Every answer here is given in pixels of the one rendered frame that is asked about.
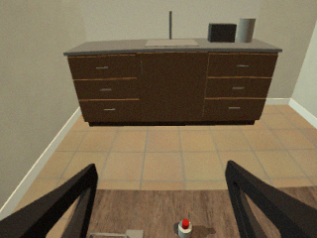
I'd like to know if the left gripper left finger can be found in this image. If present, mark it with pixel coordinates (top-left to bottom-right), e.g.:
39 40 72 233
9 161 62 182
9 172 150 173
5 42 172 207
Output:
0 164 98 238

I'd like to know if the grey cylinder with red cap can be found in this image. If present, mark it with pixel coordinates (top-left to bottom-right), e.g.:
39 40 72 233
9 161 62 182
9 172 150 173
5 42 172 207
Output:
178 219 192 238

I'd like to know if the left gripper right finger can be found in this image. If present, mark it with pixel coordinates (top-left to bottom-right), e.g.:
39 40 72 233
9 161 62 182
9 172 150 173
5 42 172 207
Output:
225 161 317 238

